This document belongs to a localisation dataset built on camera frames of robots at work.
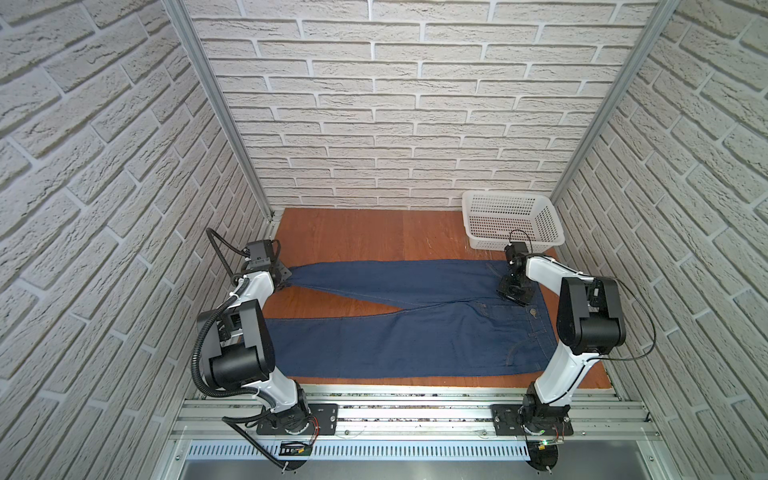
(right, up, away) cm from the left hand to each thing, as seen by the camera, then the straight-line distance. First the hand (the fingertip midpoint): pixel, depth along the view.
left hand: (275, 270), depth 92 cm
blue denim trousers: (+60, -17, -3) cm, 62 cm away
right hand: (+76, -9, +4) cm, 77 cm away
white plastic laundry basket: (+76, +18, +18) cm, 80 cm away
